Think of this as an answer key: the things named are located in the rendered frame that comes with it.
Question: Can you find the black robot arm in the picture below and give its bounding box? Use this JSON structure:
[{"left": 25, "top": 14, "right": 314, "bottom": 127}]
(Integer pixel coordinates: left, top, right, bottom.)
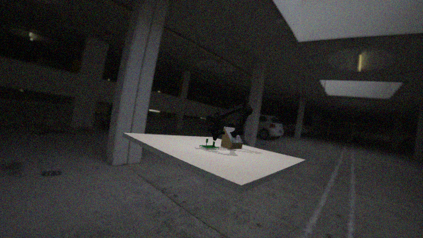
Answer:
[{"left": 206, "top": 104, "right": 252, "bottom": 138}]

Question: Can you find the green circuit board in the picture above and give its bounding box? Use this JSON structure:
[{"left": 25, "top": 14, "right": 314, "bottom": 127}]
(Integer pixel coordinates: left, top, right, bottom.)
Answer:
[{"left": 200, "top": 139, "right": 219, "bottom": 150}]

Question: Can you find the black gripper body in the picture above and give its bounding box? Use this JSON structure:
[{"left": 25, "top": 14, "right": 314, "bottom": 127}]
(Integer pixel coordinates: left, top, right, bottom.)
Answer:
[{"left": 212, "top": 123, "right": 225, "bottom": 134}]

